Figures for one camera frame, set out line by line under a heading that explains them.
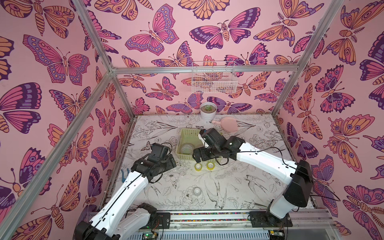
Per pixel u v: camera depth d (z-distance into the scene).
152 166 0.52
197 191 0.83
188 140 1.05
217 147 0.58
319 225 0.73
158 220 0.73
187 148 0.99
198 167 0.92
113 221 0.40
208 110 1.09
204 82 1.04
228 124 1.14
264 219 0.73
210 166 0.92
